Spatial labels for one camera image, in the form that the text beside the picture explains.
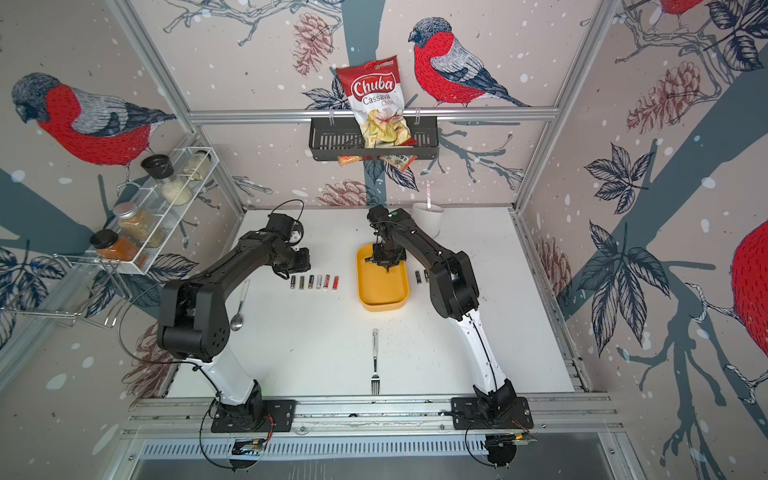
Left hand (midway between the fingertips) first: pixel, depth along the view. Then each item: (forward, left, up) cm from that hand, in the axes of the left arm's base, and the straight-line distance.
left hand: (312, 259), depth 93 cm
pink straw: (+25, -39, +3) cm, 46 cm away
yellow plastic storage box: (-6, -21, -9) cm, 23 cm away
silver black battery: (-3, +8, -9) cm, 12 cm away
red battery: (-2, -3, -10) cm, 11 cm away
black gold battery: (-3, +2, -9) cm, 10 cm away
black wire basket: (+32, -36, +26) cm, 55 cm away
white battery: (-3, -1, -9) cm, 10 cm away
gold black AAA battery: (-3, +5, -10) cm, 12 cm away
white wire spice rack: (+14, +31, +25) cm, 42 cm away
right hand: (+2, -23, -5) cm, 24 cm away
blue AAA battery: (-1, -35, -10) cm, 36 cm away
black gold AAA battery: (-21, -33, +24) cm, 46 cm away
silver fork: (-33, -21, -10) cm, 41 cm away
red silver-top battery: (-3, -6, -10) cm, 12 cm away
